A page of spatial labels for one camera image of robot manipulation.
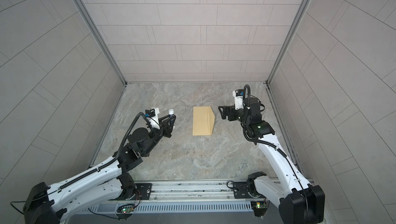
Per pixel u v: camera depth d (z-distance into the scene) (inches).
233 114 26.3
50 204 15.4
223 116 26.9
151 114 23.2
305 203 14.3
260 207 26.8
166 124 24.0
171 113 26.8
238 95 25.8
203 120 38.3
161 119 26.1
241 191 27.9
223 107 26.5
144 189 28.3
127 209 25.3
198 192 28.4
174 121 27.1
